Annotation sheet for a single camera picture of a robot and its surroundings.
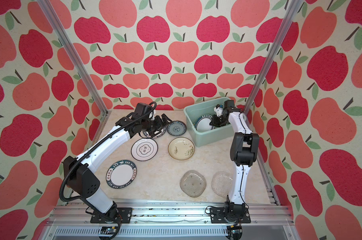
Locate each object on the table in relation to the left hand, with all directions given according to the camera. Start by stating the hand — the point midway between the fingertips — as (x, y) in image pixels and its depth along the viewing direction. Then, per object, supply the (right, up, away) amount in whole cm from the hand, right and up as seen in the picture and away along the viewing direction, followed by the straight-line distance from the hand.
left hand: (171, 126), depth 79 cm
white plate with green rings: (-19, -16, +19) cm, 32 cm away
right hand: (+28, +2, +21) cm, 35 cm away
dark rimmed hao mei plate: (-29, -28, +7) cm, 41 cm away
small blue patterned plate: (+2, -1, +32) cm, 32 cm away
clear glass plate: (+29, -33, +6) cm, 44 cm away
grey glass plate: (+12, -34, +7) cm, 36 cm away
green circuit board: (-30, -51, -7) cm, 59 cm away
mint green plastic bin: (+26, -4, +8) cm, 28 cm away
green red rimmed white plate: (+20, +2, +26) cm, 33 cm away
